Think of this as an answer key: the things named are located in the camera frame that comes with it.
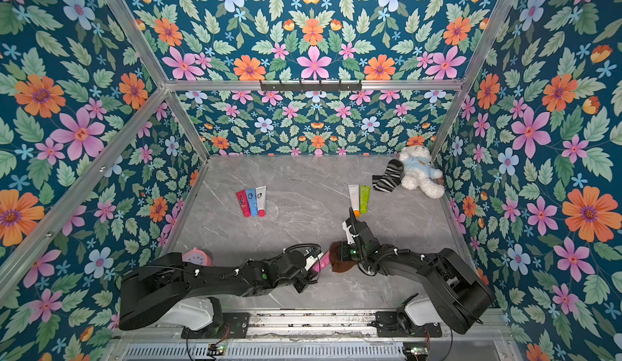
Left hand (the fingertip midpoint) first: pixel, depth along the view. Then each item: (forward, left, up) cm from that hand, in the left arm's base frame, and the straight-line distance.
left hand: (319, 272), depth 82 cm
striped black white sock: (+39, -35, +1) cm, 52 cm away
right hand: (+9, -8, -1) cm, 12 cm away
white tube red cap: (+36, +24, 0) cm, 43 cm away
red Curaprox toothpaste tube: (+32, +30, 0) cm, 44 cm away
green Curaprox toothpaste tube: (+31, -22, -1) cm, 38 cm away
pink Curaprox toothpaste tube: (+3, -1, +1) cm, 3 cm away
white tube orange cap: (+32, -17, -1) cm, 37 cm away
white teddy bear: (+37, -46, +6) cm, 59 cm away
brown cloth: (+2, -7, 0) cm, 7 cm away
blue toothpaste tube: (+34, +28, -1) cm, 44 cm away
